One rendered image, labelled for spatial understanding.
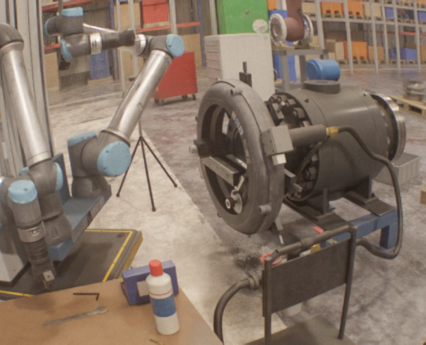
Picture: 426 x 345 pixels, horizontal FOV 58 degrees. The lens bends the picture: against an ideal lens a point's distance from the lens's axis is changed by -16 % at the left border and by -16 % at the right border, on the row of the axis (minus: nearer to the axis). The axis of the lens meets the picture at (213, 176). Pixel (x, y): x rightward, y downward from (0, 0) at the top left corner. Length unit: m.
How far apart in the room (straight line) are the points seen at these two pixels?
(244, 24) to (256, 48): 3.39
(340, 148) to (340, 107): 0.22
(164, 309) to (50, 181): 0.54
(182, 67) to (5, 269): 6.07
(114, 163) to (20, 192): 0.69
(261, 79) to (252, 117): 4.24
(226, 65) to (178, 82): 1.73
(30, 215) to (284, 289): 0.86
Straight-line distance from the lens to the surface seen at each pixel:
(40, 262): 1.31
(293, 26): 6.37
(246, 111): 1.90
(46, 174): 1.38
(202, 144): 2.23
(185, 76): 7.52
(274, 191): 1.90
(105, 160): 1.78
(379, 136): 2.36
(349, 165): 2.25
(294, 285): 1.52
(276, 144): 1.76
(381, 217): 2.38
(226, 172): 2.11
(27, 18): 1.92
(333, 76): 2.66
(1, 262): 1.87
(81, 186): 1.99
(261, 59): 6.09
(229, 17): 9.31
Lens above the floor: 1.24
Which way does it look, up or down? 19 degrees down
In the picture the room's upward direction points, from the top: 5 degrees counter-clockwise
